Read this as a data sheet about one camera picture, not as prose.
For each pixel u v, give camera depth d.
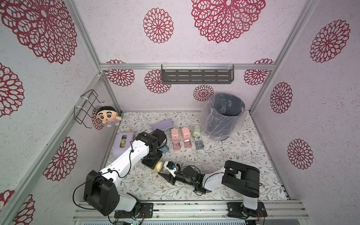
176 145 1.00
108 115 0.92
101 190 0.40
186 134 0.99
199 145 1.00
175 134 0.97
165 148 0.99
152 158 0.66
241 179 0.50
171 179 0.70
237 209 0.74
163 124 1.12
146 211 0.74
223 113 1.00
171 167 0.67
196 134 0.98
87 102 0.79
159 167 0.73
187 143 1.01
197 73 0.93
